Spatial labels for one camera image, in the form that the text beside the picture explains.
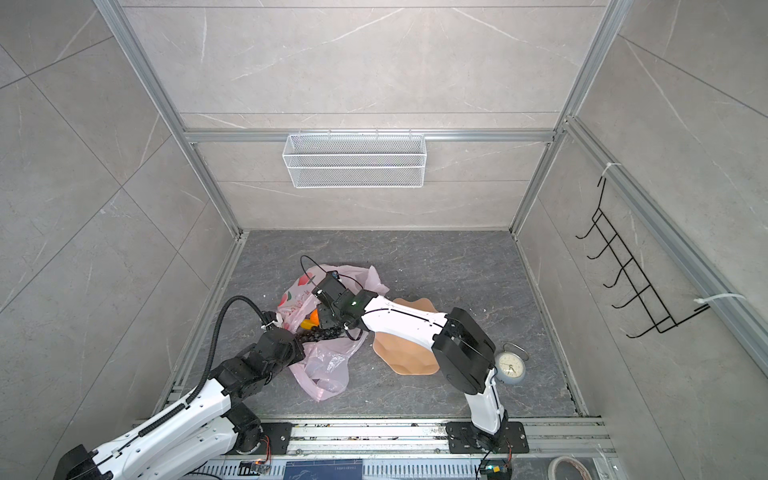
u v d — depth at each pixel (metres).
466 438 0.73
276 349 0.62
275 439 0.73
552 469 0.68
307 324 0.88
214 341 0.57
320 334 0.86
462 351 0.47
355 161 1.01
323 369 0.78
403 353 0.88
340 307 0.64
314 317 0.85
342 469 0.69
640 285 0.65
